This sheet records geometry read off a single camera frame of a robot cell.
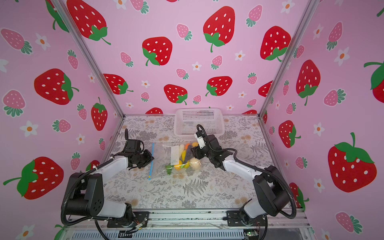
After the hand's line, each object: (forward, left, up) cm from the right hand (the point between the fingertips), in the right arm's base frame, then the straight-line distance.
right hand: (194, 146), depth 86 cm
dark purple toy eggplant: (-2, +3, -7) cm, 8 cm away
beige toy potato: (-7, -2, -7) cm, 10 cm away
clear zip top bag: (-7, +12, -7) cm, 15 cm away
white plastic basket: (+31, +11, -11) cm, 35 cm away
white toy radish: (+4, +9, -10) cm, 14 cm away
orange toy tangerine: (+6, +6, -9) cm, 12 cm away
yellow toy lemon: (-10, +8, -7) cm, 15 cm away
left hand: (-5, +25, -8) cm, 27 cm away
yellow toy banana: (-1, +7, -10) cm, 12 cm away
